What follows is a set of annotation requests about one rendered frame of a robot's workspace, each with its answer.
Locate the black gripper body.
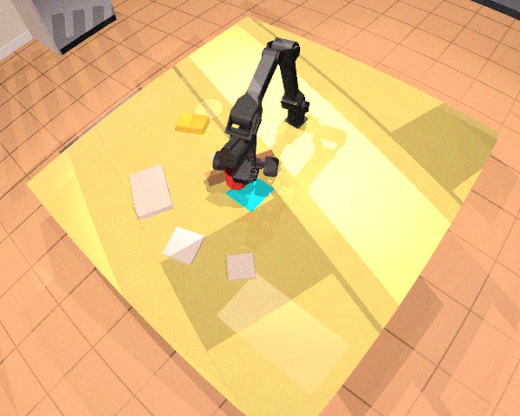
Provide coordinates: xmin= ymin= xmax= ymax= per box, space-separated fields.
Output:
xmin=211 ymin=147 xmax=279 ymax=177

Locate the yellow rectangular block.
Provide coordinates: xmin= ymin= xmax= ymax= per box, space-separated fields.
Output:
xmin=175 ymin=113 xmax=210 ymax=135

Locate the red cup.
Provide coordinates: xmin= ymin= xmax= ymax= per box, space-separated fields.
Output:
xmin=224 ymin=166 xmax=246 ymax=190

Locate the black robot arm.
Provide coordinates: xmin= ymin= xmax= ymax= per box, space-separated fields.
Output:
xmin=217 ymin=37 xmax=309 ymax=185

